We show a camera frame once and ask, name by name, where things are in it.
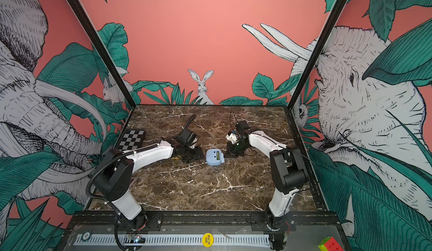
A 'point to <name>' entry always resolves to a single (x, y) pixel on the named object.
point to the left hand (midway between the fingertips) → (204, 156)
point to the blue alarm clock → (211, 157)
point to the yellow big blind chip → (207, 240)
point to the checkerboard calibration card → (131, 139)
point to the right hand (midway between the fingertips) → (224, 153)
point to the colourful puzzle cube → (330, 243)
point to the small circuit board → (136, 239)
